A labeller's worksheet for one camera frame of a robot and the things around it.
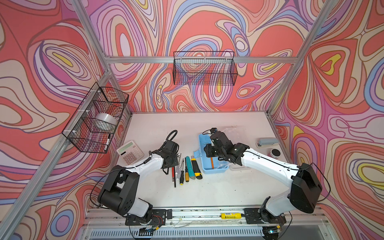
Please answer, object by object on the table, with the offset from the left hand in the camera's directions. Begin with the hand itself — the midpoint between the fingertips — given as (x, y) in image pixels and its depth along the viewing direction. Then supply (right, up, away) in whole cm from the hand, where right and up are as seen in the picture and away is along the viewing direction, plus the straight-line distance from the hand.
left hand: (175, 160), depth 92 cm
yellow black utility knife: (+13, -5, -1) cm, 14 cm away
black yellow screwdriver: (+5, -7, -5) cm, 10 cm away
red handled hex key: (0, -8, -5) cm, 9 cm away
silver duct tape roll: (-31, +23, -22) cm, 45 cm away
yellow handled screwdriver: (+8, -8, -6) cm, 13 cm away
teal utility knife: (+9, -5, -1) cm, 10 cm away
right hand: (+19, +7, -9) cm, 22 cm away
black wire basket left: (-42, +37, -7) cm, 56 cm away
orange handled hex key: (+23, -3, 0) cm, 24 cm away
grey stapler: (+61, +11, +6) cm, 62 cm away
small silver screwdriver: (+2, -5, -3) cm, 6 cm away
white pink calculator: (-29, +4, +3) cm, 30 cm away
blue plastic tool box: (+26, -1, -8) cm, 27 cm away
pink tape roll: (+62, +5, 0) cm, 62 cm away
